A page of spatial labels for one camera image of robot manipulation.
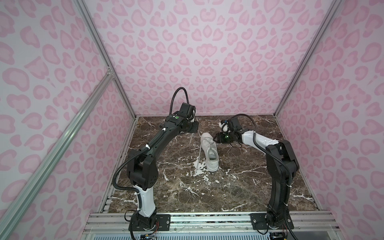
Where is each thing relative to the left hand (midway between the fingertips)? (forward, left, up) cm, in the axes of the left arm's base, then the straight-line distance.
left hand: (195, 124), depth 87 cm
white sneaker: (-8, -8, -10) cm, 15 cm away
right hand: (-1, -14, -12) cm, 19 cm away
